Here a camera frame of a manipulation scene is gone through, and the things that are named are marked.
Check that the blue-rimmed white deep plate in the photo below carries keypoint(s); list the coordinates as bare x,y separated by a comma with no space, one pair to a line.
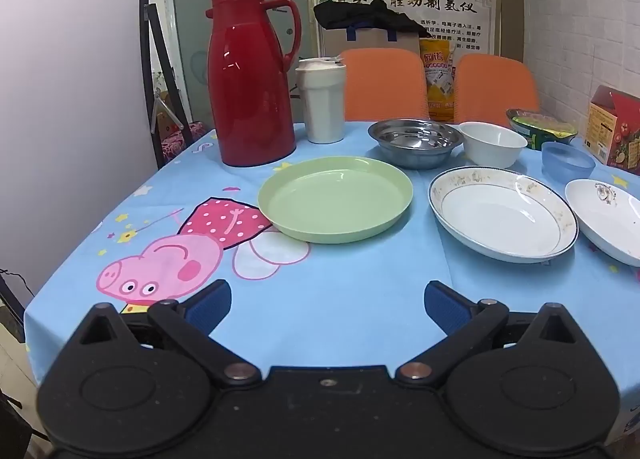
500,214

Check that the pink floral seat cushion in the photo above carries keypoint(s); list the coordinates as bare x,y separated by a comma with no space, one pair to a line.
182,139

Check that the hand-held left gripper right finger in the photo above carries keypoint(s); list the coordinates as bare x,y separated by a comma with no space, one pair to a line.
444,303

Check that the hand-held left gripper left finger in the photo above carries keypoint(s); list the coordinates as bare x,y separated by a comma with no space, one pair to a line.
211,303

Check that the red cardboard food box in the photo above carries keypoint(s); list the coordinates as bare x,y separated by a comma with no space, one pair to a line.
612,134

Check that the cardboard box with black cloth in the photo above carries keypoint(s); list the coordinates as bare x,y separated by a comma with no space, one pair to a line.
370,16

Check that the green instant noodle bowl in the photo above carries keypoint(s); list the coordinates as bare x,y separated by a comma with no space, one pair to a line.
542,126

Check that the yellow snack packet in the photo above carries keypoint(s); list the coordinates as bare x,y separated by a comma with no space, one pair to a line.
440,84

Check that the white lidded cup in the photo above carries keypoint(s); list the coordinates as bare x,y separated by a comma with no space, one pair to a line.
324,104

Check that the stainless steel bowl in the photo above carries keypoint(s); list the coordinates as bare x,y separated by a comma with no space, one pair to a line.
415,141

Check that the floral white deep plate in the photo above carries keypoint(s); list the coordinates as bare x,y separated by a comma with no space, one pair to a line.
607,224

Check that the translucent blue plastic bowl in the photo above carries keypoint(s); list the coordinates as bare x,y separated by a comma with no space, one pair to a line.
567,161

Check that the red thermos jug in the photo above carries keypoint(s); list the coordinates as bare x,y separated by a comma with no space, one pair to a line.
245,89

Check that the small white bowl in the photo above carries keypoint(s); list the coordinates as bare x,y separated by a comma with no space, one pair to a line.
492,146

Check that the light green plate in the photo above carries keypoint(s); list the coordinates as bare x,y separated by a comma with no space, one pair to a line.
335,199

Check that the orange chair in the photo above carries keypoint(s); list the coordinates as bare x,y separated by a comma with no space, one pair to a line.
495,89
382,86

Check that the black metal frame chair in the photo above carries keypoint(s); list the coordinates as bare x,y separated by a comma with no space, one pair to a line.
146,39

